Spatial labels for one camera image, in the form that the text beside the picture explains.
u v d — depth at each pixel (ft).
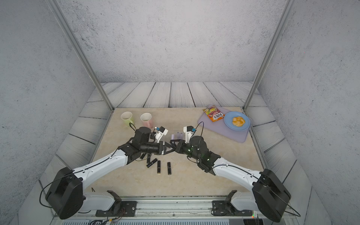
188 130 2.33
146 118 3.40
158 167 2.85
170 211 2.38
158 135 2.39
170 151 2.41
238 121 3.51
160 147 2.24
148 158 2.99
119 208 2.25
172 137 2.51
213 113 3.73
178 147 2.22
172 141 2.47
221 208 2.38
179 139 2.33
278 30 2.56
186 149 2.24
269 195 1.34
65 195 1.34
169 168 2.85
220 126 3.52
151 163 2.91
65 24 2.48
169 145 2.39
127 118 3.37
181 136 3.09
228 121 3.65
